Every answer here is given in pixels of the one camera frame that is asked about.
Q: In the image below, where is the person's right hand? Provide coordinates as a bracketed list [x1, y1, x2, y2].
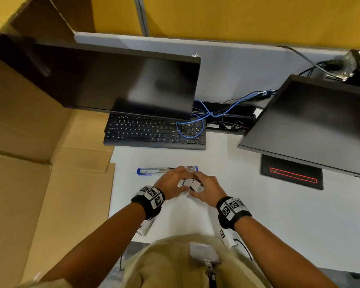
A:
[188, 171, 228, 208]

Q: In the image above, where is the person's left hand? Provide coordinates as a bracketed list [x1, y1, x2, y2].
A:
[153, 166, 196, 201]

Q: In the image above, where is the white staple box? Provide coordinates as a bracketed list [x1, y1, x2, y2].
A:
[182, 176, 204, 192]

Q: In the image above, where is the person's right forearm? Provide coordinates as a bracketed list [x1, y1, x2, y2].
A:
[234, 217, 340, 288]

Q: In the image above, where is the person's left forearm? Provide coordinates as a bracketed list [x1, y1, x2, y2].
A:
[39, 202, 146, 282]

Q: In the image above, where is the person's beige shirt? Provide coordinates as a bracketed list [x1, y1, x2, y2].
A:
[18, 234, 272, 288]

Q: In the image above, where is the black left wristband with markers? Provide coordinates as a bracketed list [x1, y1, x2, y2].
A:
[130, 185, 166, 221]

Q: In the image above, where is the black wristband with markers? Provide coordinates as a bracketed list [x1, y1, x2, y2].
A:
[216, 196, 252, 231]
[130, 185, 166, 221]

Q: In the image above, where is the black right wristband with markers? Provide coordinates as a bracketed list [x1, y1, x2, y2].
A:
[216, 196, 252, 231]

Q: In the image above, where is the white badge card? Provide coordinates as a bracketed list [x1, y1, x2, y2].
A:
[189, 242, 222, 264]

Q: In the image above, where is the black keyboard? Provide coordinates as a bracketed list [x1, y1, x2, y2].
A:
[103, 114, 207, 151]

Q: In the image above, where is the black monitor base, red line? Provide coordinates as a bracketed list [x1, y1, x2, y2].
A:
[260, 155, 324, 191]

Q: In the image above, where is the large black computer monitor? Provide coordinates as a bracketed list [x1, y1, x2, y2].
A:
[0, 32, 202, 121]

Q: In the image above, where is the grey desk partition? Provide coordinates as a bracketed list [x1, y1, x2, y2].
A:
[74, 32, 348, 102]

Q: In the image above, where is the black monitor with red-lined base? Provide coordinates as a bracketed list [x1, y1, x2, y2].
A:
[237, 74, 360, 181]

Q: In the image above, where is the large cardboard box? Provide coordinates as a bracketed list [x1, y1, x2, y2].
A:
[0, 0, 116, 288]

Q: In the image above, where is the yellow partition panel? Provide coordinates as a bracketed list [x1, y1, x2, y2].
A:
[142, 0, 360, 50]
[48, 0, 142, 36]

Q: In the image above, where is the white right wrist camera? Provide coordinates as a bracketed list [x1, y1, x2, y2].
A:
[217, 226, 239, 249]

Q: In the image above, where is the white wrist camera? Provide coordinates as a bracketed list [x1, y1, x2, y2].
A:
[135, 217, 157, 237]
[217, 226, 239, 249]

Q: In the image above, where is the blue network cable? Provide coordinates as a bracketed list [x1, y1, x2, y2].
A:
[176, 89, 276, 139]

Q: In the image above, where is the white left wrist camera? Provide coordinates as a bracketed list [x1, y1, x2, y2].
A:
[135, 217, 157, 237]

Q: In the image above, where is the black right camera cable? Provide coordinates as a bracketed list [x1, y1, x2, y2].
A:
[232, 238, 253, 261]

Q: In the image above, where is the black cable tray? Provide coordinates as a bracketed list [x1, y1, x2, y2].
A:
[193, 101, 257, 132]

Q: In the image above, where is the black lanyard strap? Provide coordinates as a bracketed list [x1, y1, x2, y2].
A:
[204, 259, 218, 288]

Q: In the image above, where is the thin black cable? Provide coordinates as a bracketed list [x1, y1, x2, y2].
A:
[277, 46, 346, 79]

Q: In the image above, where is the grey partition post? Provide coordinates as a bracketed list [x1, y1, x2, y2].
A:
[134, 0, 150, 37]

